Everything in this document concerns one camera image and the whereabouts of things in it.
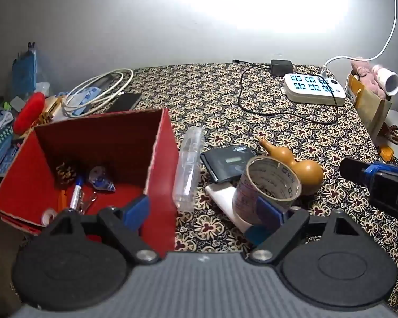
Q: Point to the blue white pen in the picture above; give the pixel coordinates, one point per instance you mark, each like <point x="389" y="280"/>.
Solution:
<point x="75" y="193"/>

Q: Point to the black charger adapter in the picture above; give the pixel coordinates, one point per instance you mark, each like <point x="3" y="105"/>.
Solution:
<point x="280" y="67"/>

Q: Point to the floral patterned tablecloth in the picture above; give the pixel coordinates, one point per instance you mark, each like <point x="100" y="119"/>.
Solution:
<point x="202" y="106"/>

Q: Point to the orange stick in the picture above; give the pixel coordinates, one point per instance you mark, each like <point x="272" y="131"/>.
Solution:
<point x="62" y="200"/>

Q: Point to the white plastic bottle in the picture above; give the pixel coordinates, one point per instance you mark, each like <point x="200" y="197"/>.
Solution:
<point x="389" y="79"/>

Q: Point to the white power strip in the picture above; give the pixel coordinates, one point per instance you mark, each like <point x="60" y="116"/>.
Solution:
<point x="315" y="97"/>

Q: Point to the wooden box with gold ribbon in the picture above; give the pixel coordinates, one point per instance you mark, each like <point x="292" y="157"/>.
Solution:
<point x="53" y="109"/>

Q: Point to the tan paper gift bag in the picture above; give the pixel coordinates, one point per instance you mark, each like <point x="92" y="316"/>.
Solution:
<point x="368" y="106"/>

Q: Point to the metal binder clip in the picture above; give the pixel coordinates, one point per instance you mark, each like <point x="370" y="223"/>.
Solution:
<point x="86" y="202"/>

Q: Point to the brown dried flowers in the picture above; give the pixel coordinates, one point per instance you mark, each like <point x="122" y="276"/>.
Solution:
<point x="393" y="132"/>

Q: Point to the black small-screen device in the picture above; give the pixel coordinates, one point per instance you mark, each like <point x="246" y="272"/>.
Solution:
<point x="225" y="164"/>

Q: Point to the red round cushion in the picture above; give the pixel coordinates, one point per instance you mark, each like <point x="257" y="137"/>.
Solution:
<point x="30" y="112"/>

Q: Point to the pink plush toy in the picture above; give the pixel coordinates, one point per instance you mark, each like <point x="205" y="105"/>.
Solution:
<point x="364" y="71"/>

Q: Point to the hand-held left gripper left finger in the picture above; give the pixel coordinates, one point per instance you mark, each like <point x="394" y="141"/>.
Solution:
<point x="136" y="211"/>

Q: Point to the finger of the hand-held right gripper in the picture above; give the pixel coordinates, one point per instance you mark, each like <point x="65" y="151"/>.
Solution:
<point x="353" y="171"/>

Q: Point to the clear plastic bottle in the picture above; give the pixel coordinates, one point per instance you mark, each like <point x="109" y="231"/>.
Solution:
<point x="187" y="169"/>

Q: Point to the clear correction tape dispenser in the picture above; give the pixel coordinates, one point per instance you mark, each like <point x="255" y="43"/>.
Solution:
<point x="101" y="179"/>

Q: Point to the white tube with blue cap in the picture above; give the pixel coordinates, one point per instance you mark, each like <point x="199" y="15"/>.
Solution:
<point x="224" y="200"/>

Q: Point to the wide clear tape roll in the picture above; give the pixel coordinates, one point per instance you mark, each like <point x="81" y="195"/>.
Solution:
<point x="245" y="202"/>

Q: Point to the black phone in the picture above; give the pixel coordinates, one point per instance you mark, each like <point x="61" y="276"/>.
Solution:
<point x="124" y="102"/>

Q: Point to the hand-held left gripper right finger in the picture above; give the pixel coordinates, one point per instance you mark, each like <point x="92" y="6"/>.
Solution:
<point x="268" y="214"/>

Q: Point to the small grey case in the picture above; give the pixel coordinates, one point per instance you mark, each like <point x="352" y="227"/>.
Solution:
<point x="18" y="102"/>

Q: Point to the pine cone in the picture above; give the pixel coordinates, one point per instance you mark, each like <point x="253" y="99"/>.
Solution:
<point x="66" y="173"/>

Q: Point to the small orange object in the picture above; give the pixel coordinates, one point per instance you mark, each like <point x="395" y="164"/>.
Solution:
<point x="386" y="154"/>

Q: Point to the blue white paper packet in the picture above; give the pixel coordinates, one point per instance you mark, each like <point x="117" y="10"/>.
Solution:
<point x="86" y="98"/>

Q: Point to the red cardboard box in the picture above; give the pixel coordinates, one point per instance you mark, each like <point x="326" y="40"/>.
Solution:
<point x="162" y="179"/>

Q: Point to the small white tape roll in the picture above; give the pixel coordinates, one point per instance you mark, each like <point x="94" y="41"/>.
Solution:
<point x="48" y="216"/>

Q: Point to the brown gourd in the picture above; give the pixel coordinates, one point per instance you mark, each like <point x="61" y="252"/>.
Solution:
<point x="306" y="172"/>

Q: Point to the blue plastic packet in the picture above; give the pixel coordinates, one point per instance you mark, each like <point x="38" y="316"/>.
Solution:
<point x="25" y="69"/>

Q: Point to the blue checked cloth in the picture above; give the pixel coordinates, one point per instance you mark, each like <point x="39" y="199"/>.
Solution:
<point x="3" y="162"/>

